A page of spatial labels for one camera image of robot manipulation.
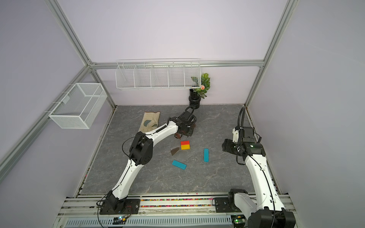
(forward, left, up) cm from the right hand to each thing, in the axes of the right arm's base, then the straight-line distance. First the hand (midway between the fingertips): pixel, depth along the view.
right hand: (228, 145), depth 80 cm
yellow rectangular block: (+7, +24, -15) cm, 30 cm away
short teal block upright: (+1, +11, -14) cm, 18 cm away
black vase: (+45, +18, -7) cm, 49 cm away
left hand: (+16, +21, -12) cm, 29 cm away
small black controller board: (-34, +59, -17) cm, 70 cm away
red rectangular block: (+11, +24, -16) cm, 31 cm away
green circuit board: (-33, -3, -17) cm, 38 cm away
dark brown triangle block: (+4, +32, -15) cm, 36 cm away
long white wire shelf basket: (+49, +44, +15) cm, 68 cm away
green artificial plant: (+40, +11, +11) cm, 43 cm away
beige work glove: (+28, +52, -13) cm, 61 cm away
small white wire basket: (+19, +88, +11) cm, 91 cm away
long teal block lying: (-6, +28, -15) cm, 32 cm away
